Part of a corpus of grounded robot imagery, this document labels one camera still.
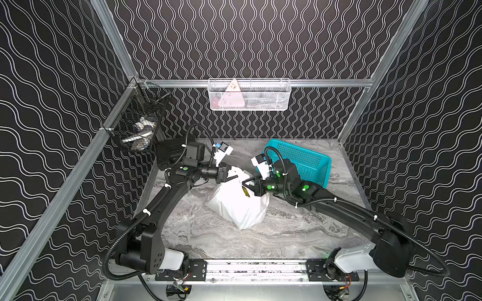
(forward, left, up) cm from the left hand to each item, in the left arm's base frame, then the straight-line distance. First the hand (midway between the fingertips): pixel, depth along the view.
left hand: (239, 171), depth 72 cm
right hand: (-1, -2, -4) cm, 5 cm away
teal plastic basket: (+25, -39, -25) cm, 52 cm away
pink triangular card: (+38, +6, +8) cm, 39 cm away
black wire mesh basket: (+21, +49, +3) cm, 53 cm away
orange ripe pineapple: (-4, -3, -9) cm, 10 cm away
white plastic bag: (-8, +1, -11) cm, 13 cm away
